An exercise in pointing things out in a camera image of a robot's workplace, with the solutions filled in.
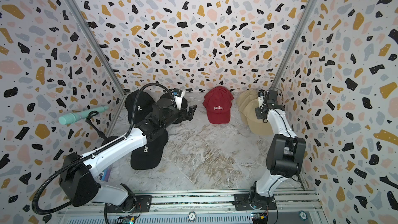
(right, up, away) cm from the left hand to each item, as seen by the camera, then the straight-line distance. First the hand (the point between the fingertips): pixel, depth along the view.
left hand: (191, 102), depth 77 cm
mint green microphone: (-48, -7, -14) cm, 51 cm away
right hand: (+44, -5, +15) cm, 47 cm away
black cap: (-35, -1, +28) cm, 45 cm away
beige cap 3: (+40, -16, +19) cm, 47 cm away
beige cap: (+34, +7, +40) cm, 53 cm away
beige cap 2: (+33, -1, +21) cm, 39 cm away
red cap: (+15, +1, +30) cm, 33 cm away
